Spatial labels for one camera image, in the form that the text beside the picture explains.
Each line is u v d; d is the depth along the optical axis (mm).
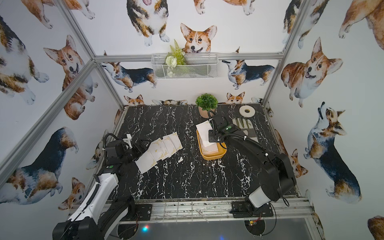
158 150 956
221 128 640
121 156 655
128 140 759
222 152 943
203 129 905
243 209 737
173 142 982
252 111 1173
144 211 734
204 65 924
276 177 440
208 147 879
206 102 1003
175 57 818
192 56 908
